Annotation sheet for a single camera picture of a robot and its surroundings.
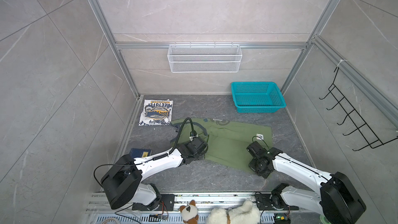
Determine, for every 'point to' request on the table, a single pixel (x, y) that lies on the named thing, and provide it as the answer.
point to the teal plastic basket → (257, 97)
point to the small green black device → (282, 218)
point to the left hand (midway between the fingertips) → (201, 149)
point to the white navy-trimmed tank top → (156, 112)
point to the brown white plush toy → (189, 213)
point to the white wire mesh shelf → (205, 58)
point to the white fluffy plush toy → (244, 213)
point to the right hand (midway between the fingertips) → (252, 168)
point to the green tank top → (227, 140)
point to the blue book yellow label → (137, 153)
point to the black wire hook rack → (363, 128)
